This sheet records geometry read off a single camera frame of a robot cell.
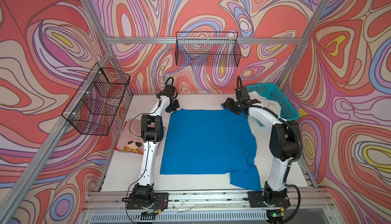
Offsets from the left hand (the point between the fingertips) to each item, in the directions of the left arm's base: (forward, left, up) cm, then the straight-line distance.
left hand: (177, 107), depth 111 cm
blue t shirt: (-29, -23, +1) cm, 37 cm away
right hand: (-10, -35, +10) cm, 37 cm away
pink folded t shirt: (-31, +24, +7) cm, 40 cm away
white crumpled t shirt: (-2, -69, +3) cm, 69 cm away
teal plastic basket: (+12, -72, +4) cm, 73 cm away
